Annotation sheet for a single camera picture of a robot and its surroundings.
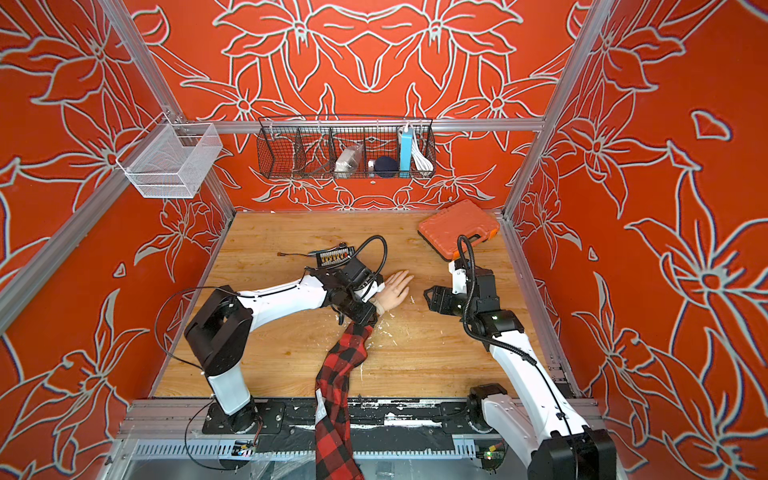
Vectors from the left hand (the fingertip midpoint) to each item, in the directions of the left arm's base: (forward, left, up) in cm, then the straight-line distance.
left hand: (373, 314), depth 86 cm
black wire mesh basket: (+49, +26, +25) cm, 61 cm away
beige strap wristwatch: (0, -1, +5) cm, 5 cm away
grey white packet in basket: (+39, +11, +27) cm, 49 cm away
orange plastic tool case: (+44, -32, -1) cm, 54 cm away
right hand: (+3, -15, +10) cm, 18 cm away
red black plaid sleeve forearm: (-34, +6, -3) cm, 35 cm away
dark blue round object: (+40, -1, +24) cm, 47 cm away
